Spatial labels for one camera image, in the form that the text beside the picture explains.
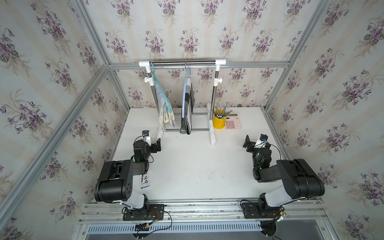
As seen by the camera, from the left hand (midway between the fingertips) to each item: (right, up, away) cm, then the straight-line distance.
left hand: (155, 139), depth 93 cm
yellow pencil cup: (+43, +10, +11) cm, 45 cm away
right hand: (+63, +2, -4) cm, 63 cm away
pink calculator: (+54, +11, +15) cm, 57 cm away
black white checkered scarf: (+20, +9, -7) cm, 23 cm away
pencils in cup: (+44, +17, +12) cm, 49 cm away
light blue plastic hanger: (+21, +43, +4) cm, 48 cm away
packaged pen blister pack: (-3, -22, -11) cm, 25 cm away
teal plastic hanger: (+5, +32, -8) cm, 33 cm away
